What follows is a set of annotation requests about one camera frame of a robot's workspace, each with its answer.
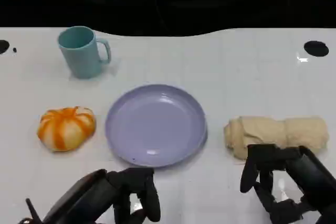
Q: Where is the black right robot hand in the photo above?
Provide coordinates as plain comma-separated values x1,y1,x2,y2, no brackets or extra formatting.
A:
239,144,336,224

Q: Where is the lilac plate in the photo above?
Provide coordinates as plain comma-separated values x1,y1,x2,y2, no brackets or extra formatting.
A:
105,84,208,168

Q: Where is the pale green mug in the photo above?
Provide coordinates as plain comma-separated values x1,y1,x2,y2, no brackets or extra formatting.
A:
57,26,112,80

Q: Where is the orange and white toy bread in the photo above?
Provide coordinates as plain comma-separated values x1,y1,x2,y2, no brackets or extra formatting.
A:
37,106,97,153

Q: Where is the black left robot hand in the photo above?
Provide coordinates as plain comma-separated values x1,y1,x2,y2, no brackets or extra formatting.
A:
41,167,162,224

